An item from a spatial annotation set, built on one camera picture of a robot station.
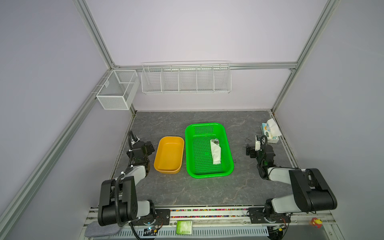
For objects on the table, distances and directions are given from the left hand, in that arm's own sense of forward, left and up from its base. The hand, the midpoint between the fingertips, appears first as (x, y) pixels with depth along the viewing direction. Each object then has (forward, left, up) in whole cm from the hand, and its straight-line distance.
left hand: (141, 145), depth 90 cm
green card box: (-42, -25, -6) cm, 50 cm away
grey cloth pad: (-41, +16, -5) cm, 44 cm away
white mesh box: (+37, +17, +15) cm, 44 cm away
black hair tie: (+7, -71, -10) cm, 72 cm away
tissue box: (+8, -85, -3) cm, 85 cm away
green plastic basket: (-2, -35, -8) cm, 36 cm away
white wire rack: (+39, -30, +21) cm, 53 cm away
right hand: (-3, -72, -2) cm, 72 cm away
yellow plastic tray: (-4, -16, -8) cm, 18 cm away
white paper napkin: (-4, -46, -7) cm, 47 cm away
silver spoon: (+4, -47, -6) cm, 48 cm away
